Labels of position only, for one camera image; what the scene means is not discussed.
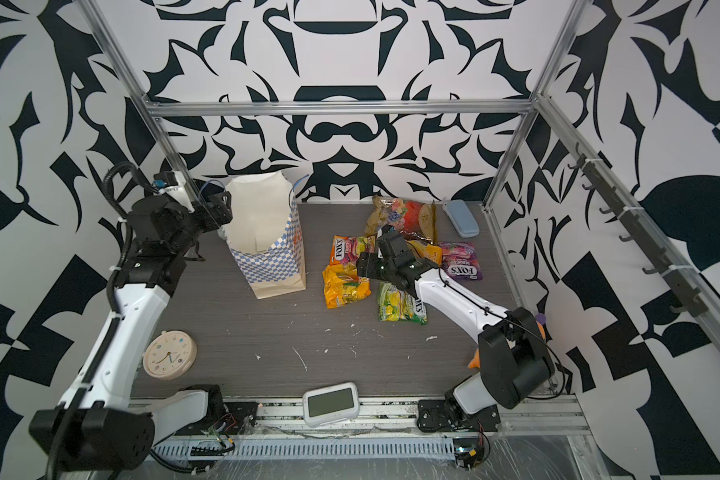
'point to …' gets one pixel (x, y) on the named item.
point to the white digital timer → (329, 405)
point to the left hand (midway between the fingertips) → (210, 191)
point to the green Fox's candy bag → (395, 305)
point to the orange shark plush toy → (475, 362)
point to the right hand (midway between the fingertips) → (367, 261)
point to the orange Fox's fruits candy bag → (346, 249)
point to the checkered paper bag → (263, 230)
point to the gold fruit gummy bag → (413, 219)
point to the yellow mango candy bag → (342, 285)
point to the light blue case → (461, 218)
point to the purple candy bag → (459, 260)
